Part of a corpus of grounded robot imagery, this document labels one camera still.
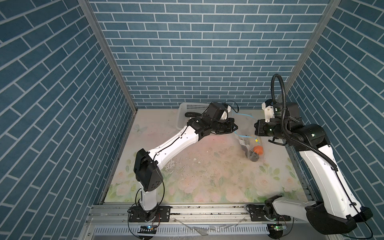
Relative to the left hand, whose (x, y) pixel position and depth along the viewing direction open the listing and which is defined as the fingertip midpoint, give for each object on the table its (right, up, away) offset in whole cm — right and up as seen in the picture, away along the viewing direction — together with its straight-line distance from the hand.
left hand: (239, 127), depth 72 cm
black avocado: (+9, -15, +7) cm, 20 cm away
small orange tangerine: (+12, -12, +6) cm, 18 cm away
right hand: (+5, +3, -5) cm, 8 cm away
